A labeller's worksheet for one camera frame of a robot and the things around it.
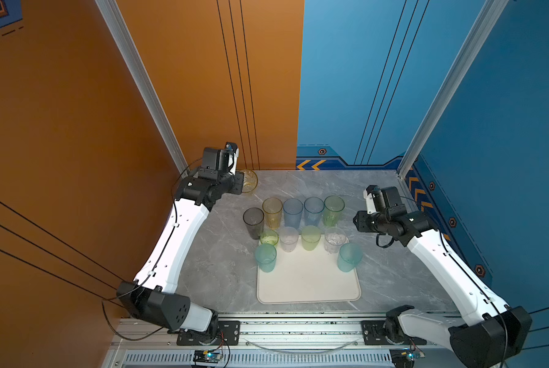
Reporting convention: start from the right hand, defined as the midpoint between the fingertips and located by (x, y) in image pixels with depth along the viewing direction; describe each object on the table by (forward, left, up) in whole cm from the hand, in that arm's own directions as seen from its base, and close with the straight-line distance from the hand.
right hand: (356, 219), depth 79 cm
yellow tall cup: (+16, +31, -14) cm, 37 cm away
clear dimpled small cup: (+2, +24, -15) cm, 28 cm away
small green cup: (+3, +32, -16) cm, 36 cm away
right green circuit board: (-37, -12, -22) cm, 45 cm away
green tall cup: (+15, +4, -12) cm, 20 cm away
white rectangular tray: (-13, +18, -19) cm, 29 cm away
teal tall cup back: (-6, +33, -17) cm, 37 cm away
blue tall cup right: (+12, +13, -9) cm, 20 cm away
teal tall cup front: (-5, 0, -18) cm, 19 cm away
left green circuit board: (-37, +49, -20) cm, 65 cm away
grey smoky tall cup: (+4, +37, -5) cm, 37 cm away
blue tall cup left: (+9, +22, -6) cm, 24 cm away
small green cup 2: (0, +15, -11) cm, 19 cm away
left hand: (+10, +41, +14) cm, 44 cm away
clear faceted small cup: (+2, +5, -17) cm, 18 cm away
